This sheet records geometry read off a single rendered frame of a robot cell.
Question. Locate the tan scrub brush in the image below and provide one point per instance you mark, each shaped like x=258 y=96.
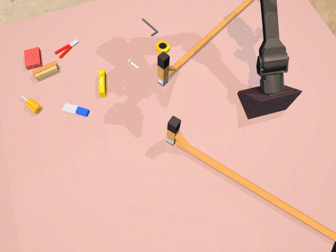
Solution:
x=46 y=71

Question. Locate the yellow rectangular block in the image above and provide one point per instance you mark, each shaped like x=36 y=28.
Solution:
x=102 y=83

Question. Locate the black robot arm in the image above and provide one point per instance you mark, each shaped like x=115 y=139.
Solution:
x=273 y=58

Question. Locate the yellow ring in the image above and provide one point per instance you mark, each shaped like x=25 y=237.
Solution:
x=162 y=46

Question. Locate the yellow screwdriver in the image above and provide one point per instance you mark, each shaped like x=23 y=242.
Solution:
x=32 y=105

